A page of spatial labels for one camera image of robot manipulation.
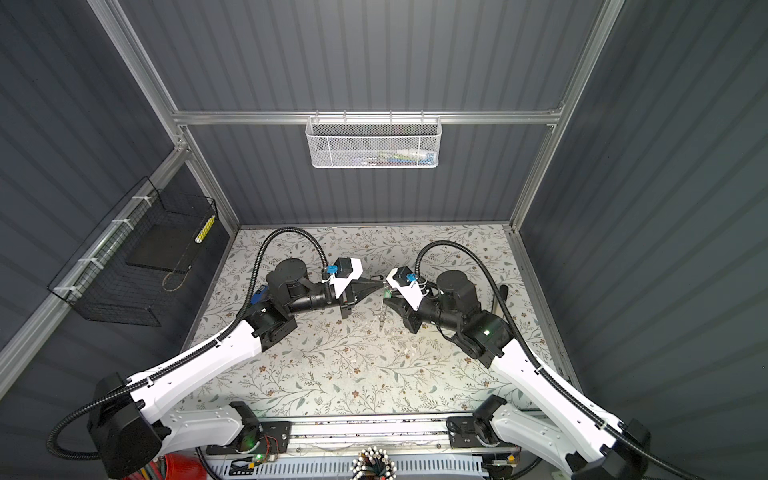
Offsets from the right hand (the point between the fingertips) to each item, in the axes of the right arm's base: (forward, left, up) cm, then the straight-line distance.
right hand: (392, 298), depth 69 cm
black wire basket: (+7, +64, +3) cm, 64 cm away
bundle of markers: (-31, +4, -9) cm, 32 cm away
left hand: (+1, +2, +6) cm, 6 cm away
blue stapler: (+15, +46, -24) cm, 54 cm away
